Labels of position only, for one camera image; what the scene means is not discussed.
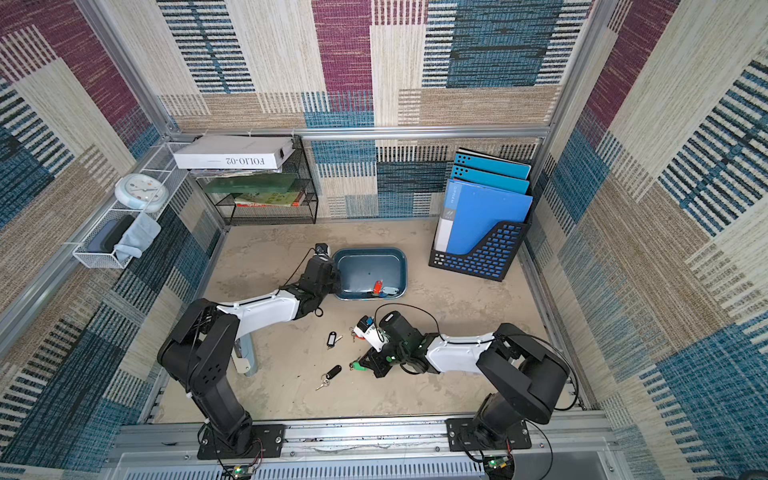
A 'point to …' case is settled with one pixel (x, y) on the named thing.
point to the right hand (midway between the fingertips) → (361, 359)
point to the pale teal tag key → (390, 290)
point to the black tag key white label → (331, 339)
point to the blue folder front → (472, 212)
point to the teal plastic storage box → (372, 273)
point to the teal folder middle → (475, 176)
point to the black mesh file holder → (491, 258)
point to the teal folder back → (492, 163)
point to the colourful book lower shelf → (270, 199)
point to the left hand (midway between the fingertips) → (334, 271)
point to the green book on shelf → (247, 184)
